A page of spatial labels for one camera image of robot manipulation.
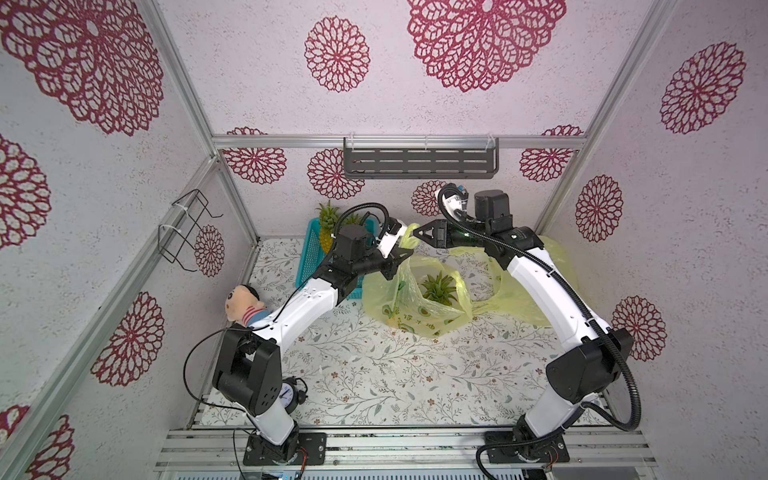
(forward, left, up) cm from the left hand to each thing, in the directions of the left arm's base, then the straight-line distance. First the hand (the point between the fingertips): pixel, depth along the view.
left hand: (410, 252), depth 79 cm
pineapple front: (-6, -8, -9) cm, 13 cm away
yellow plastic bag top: (-9, +3, -10) cm, 14 cm away
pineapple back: (+23, +26, -12) cm, 37 cm away
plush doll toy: (-5, +50, -19) cm, 54 cm away
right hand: (0, -1, +8) cm, 8 cm away
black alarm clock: (-29, +31, -24) cm, 49 cm away
